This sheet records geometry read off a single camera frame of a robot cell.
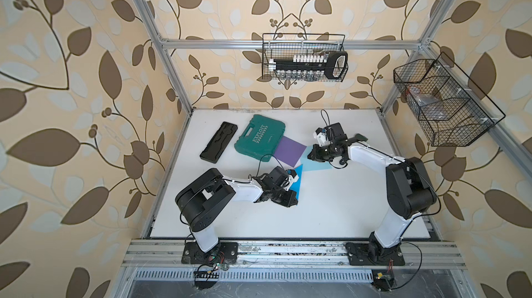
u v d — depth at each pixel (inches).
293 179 32.6
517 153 21.6
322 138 34.2
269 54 37.8
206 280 26.7
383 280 28.9
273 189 28.7
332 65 33.0
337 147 27.7
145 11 31.9
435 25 32.8
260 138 40.2
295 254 29.7
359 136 42.6
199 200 18.7
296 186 35.6
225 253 29.0
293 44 35.3
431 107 27.4
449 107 28.9
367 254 28.4
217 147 40.9
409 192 18.9
